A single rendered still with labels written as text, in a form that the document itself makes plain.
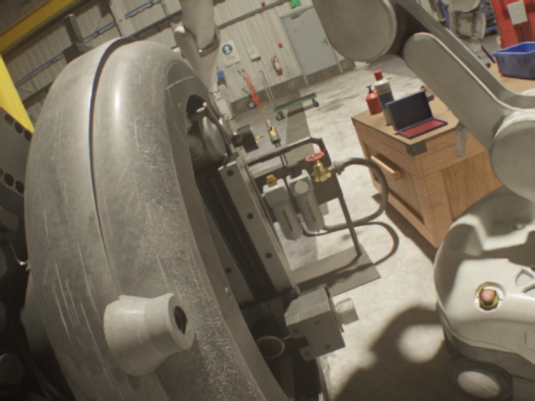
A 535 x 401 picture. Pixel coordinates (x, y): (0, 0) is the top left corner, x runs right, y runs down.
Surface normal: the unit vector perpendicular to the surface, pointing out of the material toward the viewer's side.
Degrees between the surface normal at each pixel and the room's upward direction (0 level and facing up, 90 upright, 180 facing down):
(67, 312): 64
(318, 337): 92
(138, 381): 71
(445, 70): 90
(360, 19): 88
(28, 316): 55
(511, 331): 90
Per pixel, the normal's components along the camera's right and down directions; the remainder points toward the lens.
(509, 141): -0.73, 0.39
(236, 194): 0.07, 0.34
